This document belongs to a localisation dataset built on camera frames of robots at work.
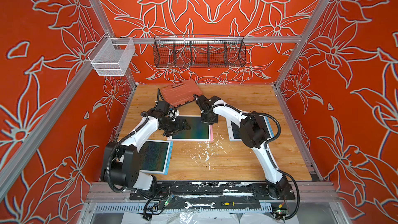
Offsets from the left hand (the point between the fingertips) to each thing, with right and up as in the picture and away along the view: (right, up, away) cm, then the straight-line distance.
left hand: (184, 129), depth 84 cm
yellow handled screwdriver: (+24, -32, -15) cm, 42 cm away
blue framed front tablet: (-16, -15, 0) cm, 22 cm away
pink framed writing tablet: (+9, -4, +11) cm, 14 cm away
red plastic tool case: (-5, +21, +26) cm, 34 cm away
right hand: (+13, +2, +13) cm, 18 cm away
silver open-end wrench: (+13, -32, -15) cm, 38 cm away
